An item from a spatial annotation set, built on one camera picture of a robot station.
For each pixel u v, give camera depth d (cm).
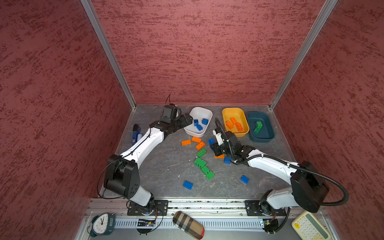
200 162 88
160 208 74
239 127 106
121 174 46
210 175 85
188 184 80
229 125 107
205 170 85
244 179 83
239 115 113
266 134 103
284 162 48
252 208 74
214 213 73
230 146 64
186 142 98
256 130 103
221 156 76
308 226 68
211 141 83
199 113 112
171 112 65
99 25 78
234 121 110
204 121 110
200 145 97
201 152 92
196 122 106
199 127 106
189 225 67
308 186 42
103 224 67
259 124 103
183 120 76
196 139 100
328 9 72
